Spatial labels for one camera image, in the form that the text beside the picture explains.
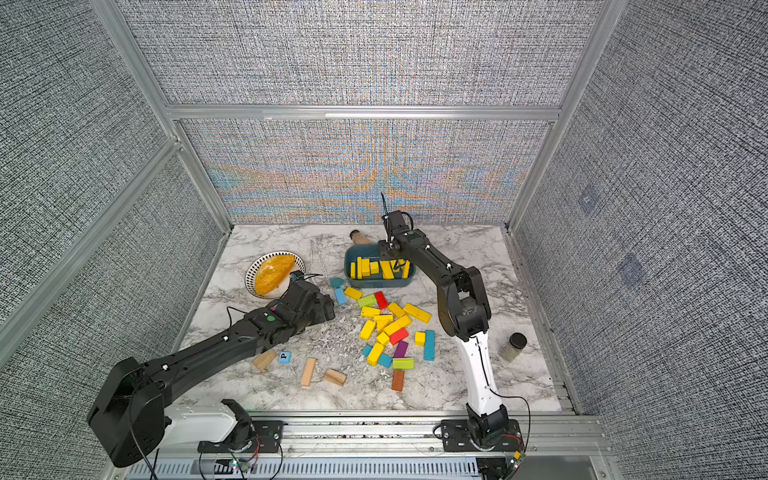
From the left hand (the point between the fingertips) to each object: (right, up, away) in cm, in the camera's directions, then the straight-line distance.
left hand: (328, 303), depth 85 cm
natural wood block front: (-5, -19, -1) cm, 20 cm away
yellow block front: (+14, -13, +1) cm, 19 cm away
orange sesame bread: (-21, +8, +13) cm, 26 cm away
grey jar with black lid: (+51, -9, -5) cm, 52 cm away
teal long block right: (+29, -13, +3) cm, 32 cm away
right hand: (+17, +19, +17) cm, 30 cm away
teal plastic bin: (+11, +15, +27) cm, 33 cm away
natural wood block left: (-17, -15, -1) cm, 23 cm away
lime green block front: (+21, -17, 0) cm, 27 cm away
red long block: (+15, -1, +13) cm, 20 cm away
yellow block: (+9, +9, +19) cm, 23 cm away
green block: (+10, -1, +13) cm, 17 cm away
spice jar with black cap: (+7, +20, +29) cm, 35 cm away
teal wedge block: (-1, +4, +19) cm, 19 cm away
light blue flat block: (+1, 0, +15) cm, 15 cm away
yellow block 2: (+6, +1, +15) cm, 16 cm away
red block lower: (+20, -11, +5) cm, 23 cm away
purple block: (+21, -14, +3) cm, 25 cm away
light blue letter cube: (-13, -16, +1) cm, 20 cm away
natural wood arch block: (+2, -20, -3) cm, 20 cm away
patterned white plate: (-19, +2, +16) cm, 25 cm away
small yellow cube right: (+27, -11, +3) cm, 29 cm away
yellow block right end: (+26, -4, +10) cm, 29 cm away
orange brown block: (+20, -20, -4) cm, 28 cm away
